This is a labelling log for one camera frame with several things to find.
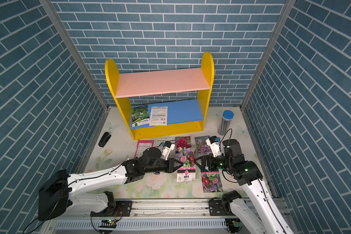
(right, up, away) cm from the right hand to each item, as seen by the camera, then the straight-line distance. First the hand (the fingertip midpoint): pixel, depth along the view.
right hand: (203, 159), depth 71 cm
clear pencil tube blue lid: (+18, +17, +23) cm, 34 cm away
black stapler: (-63, +6, +27) cm, 69 cm away
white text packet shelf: (-26, +22, +25) cm, 43 cm away
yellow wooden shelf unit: (-9, +22, +26) cm, 36 cm away
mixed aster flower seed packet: (+7, -16, +12) cm, 21 cm away
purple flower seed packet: (+4, 0, +26) cm, 26 cm away
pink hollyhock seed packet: (-10, +4, +28) cm, 31 cm away
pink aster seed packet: (-8, 0, +4) cm, 9 cm away
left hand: (-8, -4, 0) cm, 9 cm away
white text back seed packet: (-27, +4, +28) cm, 40 cm away
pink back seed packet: (-37, +2, +26) cm, 45 cm away
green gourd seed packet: (-38, +22, +25) cm, 51 cm away
